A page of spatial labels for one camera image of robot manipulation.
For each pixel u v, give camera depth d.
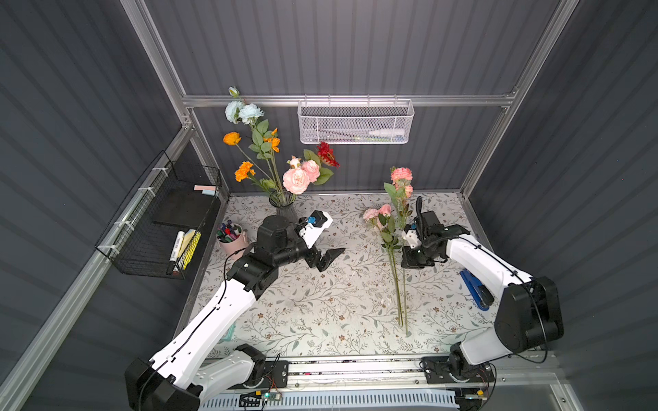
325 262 0.61
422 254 0.72
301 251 0.60
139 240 0.68
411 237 0.82
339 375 0.75
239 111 0.82
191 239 0.71
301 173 0.70
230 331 0.80
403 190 0.91
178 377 0.38
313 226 0.57
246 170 0.82
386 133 0.93
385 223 1.02
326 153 0.80
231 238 0.91
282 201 0.94
